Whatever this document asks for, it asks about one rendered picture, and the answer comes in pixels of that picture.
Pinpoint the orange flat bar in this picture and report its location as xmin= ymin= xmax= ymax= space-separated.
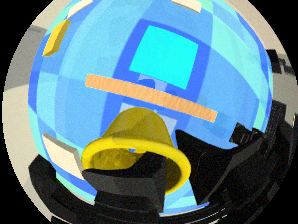
xmin=85 ymin=73 xmax=218 ymax=123

